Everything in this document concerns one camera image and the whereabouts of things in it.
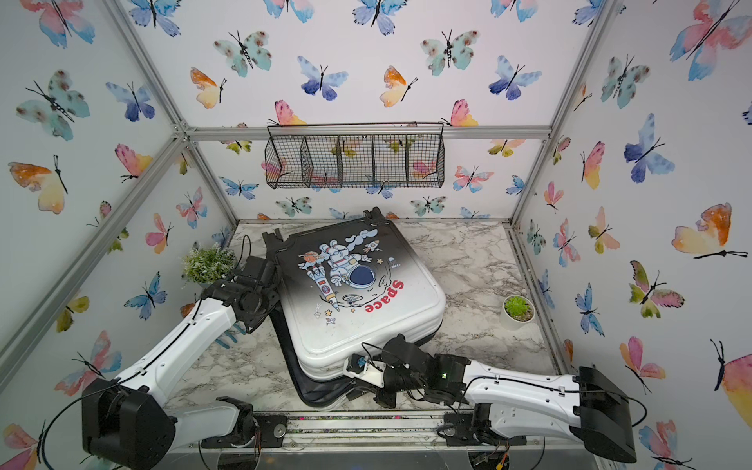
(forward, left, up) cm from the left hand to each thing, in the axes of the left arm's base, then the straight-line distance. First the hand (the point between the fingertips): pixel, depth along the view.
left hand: (278, 300), depth 83 cm
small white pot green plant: (-3, -68, -3) cm, 68 cm away
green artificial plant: (+11, +23, +2) cm, 25 cm away
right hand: (-23, -23, 0) cm, 32 cm away
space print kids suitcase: (-4, -21, +11) cm, 24 cm away
